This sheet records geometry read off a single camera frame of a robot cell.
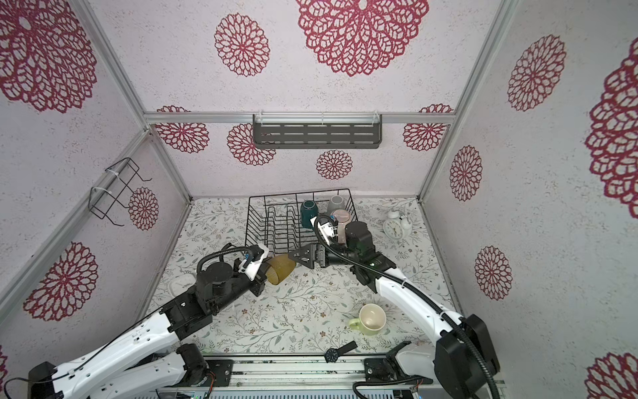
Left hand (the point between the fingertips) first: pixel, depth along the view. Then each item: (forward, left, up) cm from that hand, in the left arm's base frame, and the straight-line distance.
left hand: (271, 261), depth 72 cm
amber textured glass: (-2, -3, 0) cm, 4 cm away
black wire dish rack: (+28, +5, -18) cm, 34 cm away
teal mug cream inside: (+30, -10, -12) cm, 34 cm away
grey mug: (+35, -21, -13) cm, 43 cm away
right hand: (0, -7, +4) cm, 8 cm away
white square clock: (+2, +36, -20) cm, 41 cm away
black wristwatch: (-21, -18, -22) cm, 35 cm away
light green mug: (-10, -31, -21) cm, 39 cm away
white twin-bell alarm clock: (+24, -45, -17) cm, 54 cm away
